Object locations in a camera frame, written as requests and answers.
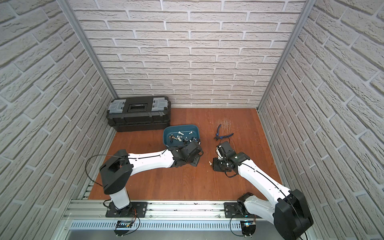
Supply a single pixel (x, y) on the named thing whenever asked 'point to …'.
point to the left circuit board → (123, 224)
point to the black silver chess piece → (186, 140)
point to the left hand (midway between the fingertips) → (198, 155)
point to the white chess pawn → (180, 133)
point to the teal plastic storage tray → (175, 135)
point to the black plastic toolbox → (140, 113)
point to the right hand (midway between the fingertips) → (216, 166)
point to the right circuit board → (248, 227)
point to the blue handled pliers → (217, 137)
